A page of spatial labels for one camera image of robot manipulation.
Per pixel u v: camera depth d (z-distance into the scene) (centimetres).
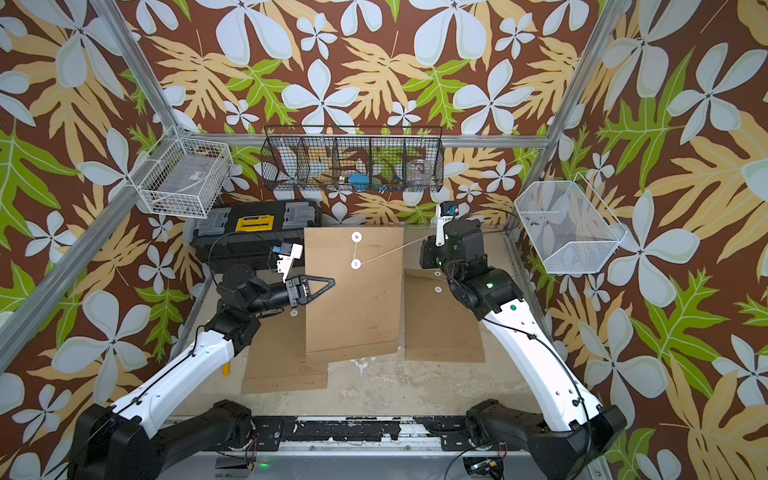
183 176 86
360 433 75
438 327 95
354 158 97
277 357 86
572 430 37
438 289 101
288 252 64
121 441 38
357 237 68
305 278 66
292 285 61
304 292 64
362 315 71
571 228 84
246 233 97
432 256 61
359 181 93
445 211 58
